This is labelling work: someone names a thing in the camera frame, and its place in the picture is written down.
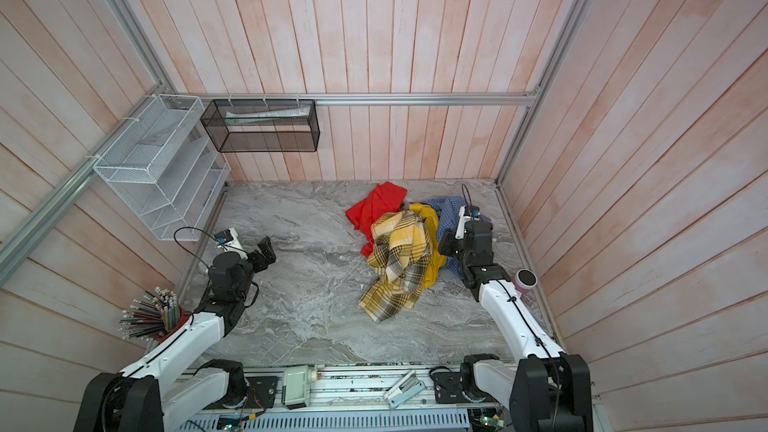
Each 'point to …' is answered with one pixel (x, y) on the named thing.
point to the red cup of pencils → (155, 316)
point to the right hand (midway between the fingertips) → (447, 228)
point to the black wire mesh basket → (262, 125)
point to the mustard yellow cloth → (436, 259)
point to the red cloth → (385, 201)
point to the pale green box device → (296, 385)
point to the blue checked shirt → (448, 208)
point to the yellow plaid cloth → (401, 255)
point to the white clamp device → (405, 389)
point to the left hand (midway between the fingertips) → (257, 247)
